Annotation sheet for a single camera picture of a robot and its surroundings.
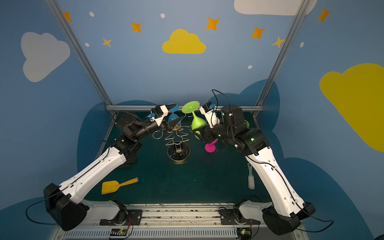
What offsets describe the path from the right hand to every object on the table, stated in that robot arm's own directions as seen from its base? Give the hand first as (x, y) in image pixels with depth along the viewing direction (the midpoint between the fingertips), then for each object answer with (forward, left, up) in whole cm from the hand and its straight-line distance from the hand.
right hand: (201, 125), depth 64 cm
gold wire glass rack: (+9, +14, -37) cm, 40 cm away
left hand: (+4, +11, +7) cm, 13 cm away
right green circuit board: (-34, -24, -41) cm, 58 cm away
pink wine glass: (+13, -8, -39) cm, 41 cm away
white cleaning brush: (-8, -31, -38) cm, 50 cm away
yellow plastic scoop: (-17, +49, -37) cm, 63 cm away
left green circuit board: (-37, +38, -40) cm, 67 cm away
